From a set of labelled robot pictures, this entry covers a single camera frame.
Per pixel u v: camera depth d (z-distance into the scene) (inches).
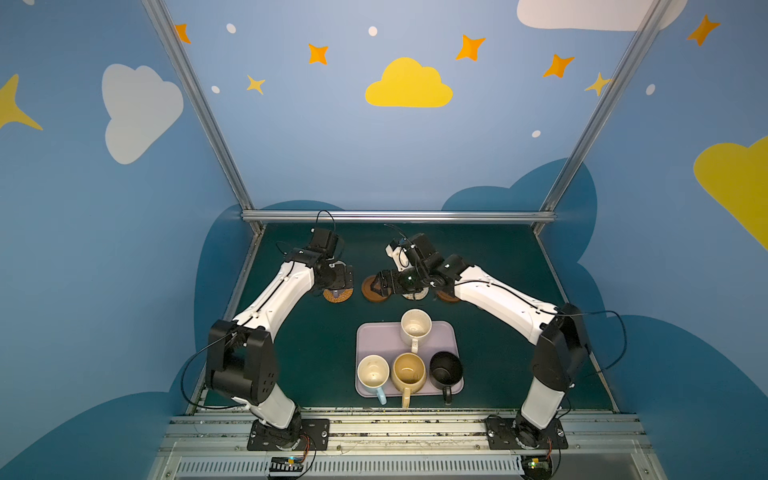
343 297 39.7
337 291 36.8
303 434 28.7
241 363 17.4
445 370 33.1
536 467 28.9
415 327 36.6
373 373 32.9
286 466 28.8
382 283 28.9
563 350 18.0
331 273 31.3
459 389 32.1
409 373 33.1
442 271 23.5
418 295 39.1
